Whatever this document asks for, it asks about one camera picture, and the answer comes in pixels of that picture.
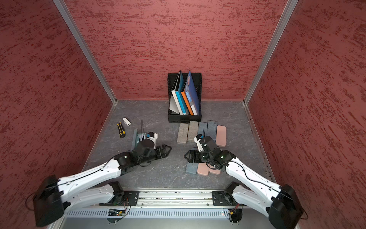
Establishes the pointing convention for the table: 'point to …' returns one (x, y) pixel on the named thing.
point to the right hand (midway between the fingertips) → (190, 159)
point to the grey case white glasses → (137, 138)
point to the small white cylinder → (126, 121)
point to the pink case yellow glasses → (217, 171)
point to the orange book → (187, 102)
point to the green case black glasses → (191, 167)
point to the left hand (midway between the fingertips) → (166, 152)
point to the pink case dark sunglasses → (203, 169)
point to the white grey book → (175, 105)
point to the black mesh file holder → (178, 118)
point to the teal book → (181, 95)
